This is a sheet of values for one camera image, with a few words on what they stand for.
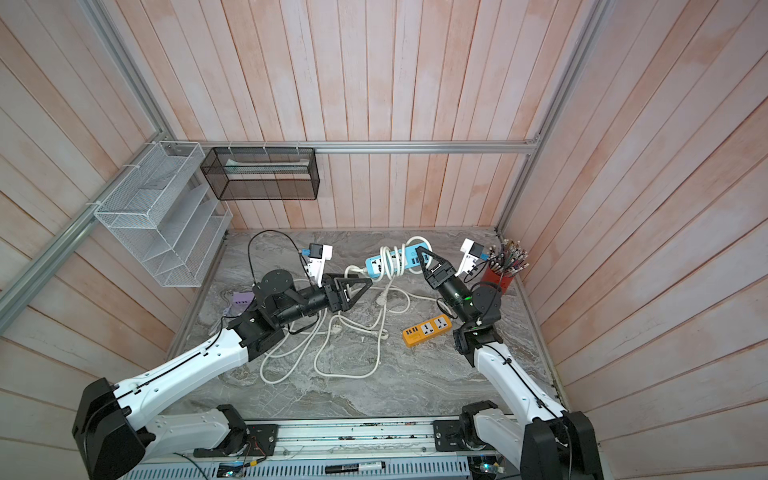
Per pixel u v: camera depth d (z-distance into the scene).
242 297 0.98
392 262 0.66
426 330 0.90
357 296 0.60
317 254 0.61
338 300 0.58
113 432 0.38
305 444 0.73
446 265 0.63
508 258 0.90
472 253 0.65
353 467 0.69
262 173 1.01
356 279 0.71
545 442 0.41
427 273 0.65
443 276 0.62
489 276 0.98
